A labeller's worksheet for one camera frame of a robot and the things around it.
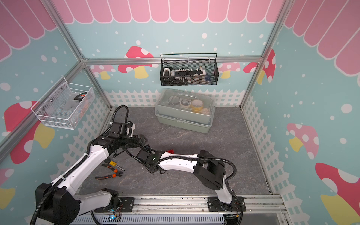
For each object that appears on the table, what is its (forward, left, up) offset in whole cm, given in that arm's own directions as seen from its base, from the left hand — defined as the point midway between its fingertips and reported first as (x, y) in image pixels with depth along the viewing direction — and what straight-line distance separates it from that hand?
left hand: (140, 143), depth 82 cm
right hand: (-9, -8, -9) cm, 15 cm away
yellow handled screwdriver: (-8, +18, -12) cm, 23 cm away
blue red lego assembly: (+1, -18, -11) cm, 21 cm away
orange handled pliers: (-13, +15, -14) cm, 24 cm away
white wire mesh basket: (+13, +40, +18) cm, 46 cm away
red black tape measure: (+18, +33, +20) cm, 43 cm away
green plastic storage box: (+22, -29, +6) cm, 37 cm away
